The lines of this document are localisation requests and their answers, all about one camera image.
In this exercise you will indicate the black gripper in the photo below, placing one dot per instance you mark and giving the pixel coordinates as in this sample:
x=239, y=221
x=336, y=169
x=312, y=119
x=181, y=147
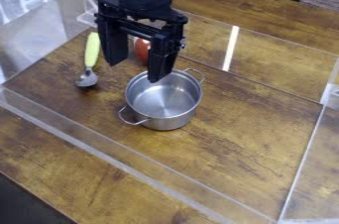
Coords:
x=148, y=19

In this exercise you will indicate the spoon with yellow-green handle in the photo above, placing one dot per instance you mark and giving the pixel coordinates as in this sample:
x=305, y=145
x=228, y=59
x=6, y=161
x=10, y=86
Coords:
x=88, y=78

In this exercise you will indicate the silver pot with handles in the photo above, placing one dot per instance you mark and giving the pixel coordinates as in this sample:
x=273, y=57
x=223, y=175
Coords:
x=163, y=106

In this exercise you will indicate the clear acrylic enclosure wall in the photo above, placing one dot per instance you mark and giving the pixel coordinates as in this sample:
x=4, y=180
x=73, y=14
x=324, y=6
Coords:
x=255, y=161

